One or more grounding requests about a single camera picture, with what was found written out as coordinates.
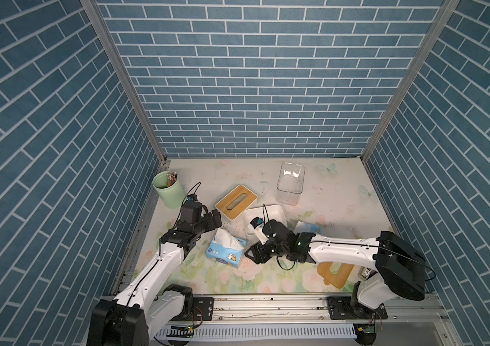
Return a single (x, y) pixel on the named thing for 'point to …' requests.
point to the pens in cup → (171, 178)
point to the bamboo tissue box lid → (240, 207)
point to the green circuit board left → (181, 331)
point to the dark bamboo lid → (336, 280)
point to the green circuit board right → (368, 329)
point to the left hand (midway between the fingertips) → (217, 215)
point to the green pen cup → (173, 196)
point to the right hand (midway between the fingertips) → (251, 250)
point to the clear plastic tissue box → (290, 183)
